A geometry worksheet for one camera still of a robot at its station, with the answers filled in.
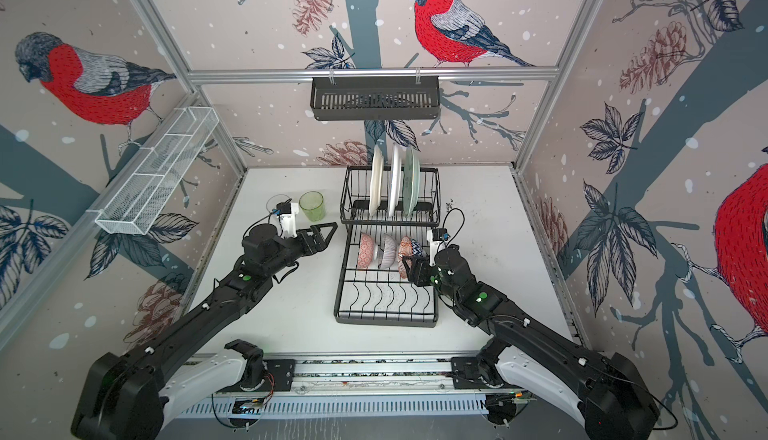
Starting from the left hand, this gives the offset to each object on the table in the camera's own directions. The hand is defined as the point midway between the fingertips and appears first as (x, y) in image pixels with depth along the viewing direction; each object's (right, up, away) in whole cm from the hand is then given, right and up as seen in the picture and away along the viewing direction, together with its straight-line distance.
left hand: (326, 228), depth 77 cm
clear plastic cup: (-23, +7, +23) cm, 34 cm away
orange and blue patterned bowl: (+22, -7, +9) cm, 24 cm away
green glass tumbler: (-10, +5, +21) cm, 24 cm away
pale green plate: (+22, +12, -8) cm, 26 cm away
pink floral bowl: (+10, -8, +8) cm, 15 cm away
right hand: (+22, -10, +3) cm, 24 cm away
